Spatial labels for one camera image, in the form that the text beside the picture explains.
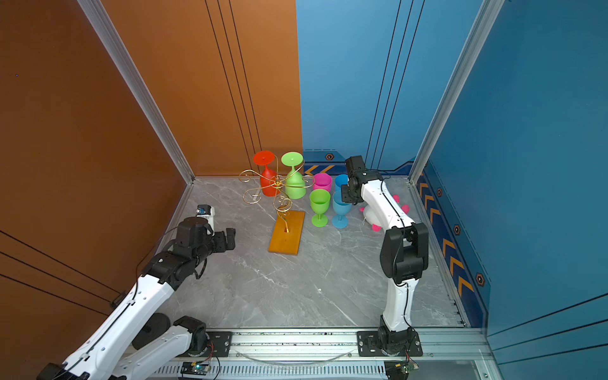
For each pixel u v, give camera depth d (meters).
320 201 0.94
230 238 0.71
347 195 0.83
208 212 0.68
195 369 0.70
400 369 0.70
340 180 1.02
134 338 0.46
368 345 0.72
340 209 0.92
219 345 0.73
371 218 0.97
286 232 0.99
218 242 0.68
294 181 0.85
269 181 0.76
